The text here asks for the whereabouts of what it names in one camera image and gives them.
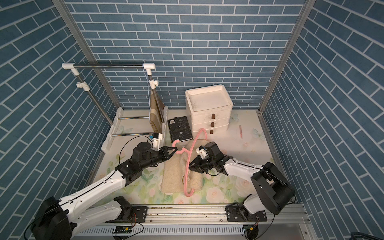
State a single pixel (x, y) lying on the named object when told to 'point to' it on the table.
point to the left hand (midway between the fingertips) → (181, 150)
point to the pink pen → (240, 131)
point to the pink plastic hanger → (189, 152)
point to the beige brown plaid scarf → (156, 112)
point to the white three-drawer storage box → (209, 108)
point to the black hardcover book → (179, 129)
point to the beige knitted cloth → (173, 178)
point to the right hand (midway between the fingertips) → (189, 168)
